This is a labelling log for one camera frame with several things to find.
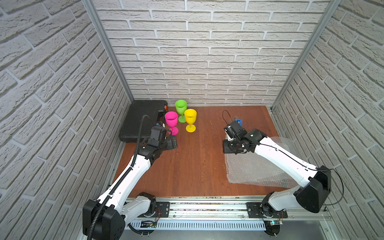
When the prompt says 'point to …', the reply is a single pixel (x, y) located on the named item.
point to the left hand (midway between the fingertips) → (170, 137)
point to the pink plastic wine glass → (171, 119)
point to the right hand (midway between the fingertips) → (225, 148)
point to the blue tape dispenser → (240, 122)
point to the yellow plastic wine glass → (190, 115)
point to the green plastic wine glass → (181, 106)
